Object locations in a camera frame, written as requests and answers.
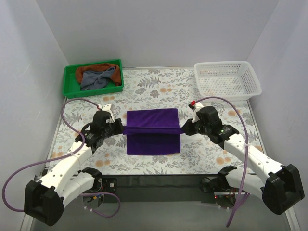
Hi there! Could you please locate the floral table mat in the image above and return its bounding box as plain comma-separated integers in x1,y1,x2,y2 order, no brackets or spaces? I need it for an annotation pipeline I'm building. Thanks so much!
47,68,270,175

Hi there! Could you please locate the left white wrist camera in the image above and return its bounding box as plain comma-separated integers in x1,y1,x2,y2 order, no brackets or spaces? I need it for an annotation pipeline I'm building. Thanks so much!
97,103,115,123

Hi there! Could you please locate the orange brown towel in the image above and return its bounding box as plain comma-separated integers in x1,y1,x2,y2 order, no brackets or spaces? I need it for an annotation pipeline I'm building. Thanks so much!
75,63,122,86

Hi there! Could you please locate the aluminium frame rail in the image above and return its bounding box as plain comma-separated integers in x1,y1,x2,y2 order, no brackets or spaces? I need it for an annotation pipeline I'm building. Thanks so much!
21,172,301,231

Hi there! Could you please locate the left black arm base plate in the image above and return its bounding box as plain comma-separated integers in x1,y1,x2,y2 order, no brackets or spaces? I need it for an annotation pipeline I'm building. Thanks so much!
84,177,117,193

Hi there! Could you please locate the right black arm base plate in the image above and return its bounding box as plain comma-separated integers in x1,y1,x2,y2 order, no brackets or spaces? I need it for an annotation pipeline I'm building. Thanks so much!
201,177,239,193

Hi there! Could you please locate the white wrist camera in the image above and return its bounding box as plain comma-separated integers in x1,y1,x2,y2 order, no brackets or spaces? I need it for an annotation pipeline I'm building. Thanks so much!
97,103,115,123
189,101,204,123

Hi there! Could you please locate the white plastic basket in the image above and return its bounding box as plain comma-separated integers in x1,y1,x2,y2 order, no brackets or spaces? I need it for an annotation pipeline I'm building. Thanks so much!
194,61,262,101

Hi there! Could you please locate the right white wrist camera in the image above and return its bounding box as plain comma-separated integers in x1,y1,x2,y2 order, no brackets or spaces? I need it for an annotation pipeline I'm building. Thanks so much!
189,101,204,123

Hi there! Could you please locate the green plastic tray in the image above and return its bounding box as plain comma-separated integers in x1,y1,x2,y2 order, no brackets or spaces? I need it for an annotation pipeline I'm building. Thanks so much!
62,59,125,99

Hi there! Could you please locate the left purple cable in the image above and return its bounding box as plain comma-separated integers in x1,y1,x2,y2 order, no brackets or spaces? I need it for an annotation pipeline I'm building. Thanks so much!
1,97,121,218

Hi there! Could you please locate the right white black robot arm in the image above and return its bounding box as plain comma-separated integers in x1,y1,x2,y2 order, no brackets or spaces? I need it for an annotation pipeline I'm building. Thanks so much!
182,103,305,215

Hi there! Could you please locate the grey blue towel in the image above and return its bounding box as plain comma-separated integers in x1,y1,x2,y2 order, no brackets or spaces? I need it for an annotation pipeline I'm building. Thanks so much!
80,67,116,91

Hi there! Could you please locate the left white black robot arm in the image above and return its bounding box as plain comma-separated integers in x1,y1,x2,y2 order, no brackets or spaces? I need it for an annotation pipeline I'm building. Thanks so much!
24,104,123,226

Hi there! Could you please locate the purple towel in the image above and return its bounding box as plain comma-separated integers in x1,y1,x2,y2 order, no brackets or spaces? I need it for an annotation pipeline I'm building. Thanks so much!
123,108,183,155

